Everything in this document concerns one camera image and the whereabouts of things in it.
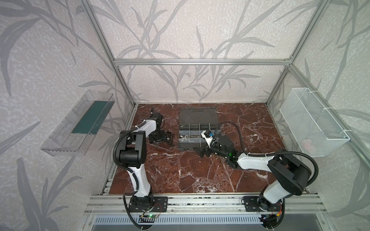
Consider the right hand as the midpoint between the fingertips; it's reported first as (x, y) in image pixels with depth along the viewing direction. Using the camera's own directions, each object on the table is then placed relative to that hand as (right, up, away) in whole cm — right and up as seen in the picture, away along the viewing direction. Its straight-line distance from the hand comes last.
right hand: (198, 138), depth 84 cm
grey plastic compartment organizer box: (-3, +9, +24) cm, 26 cm away
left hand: (-25, -1, +14) cm, 29 cm away
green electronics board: (-23, -37, -14) cm, 45 cm away
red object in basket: (+57, -2, -10) cm, 57 cm away
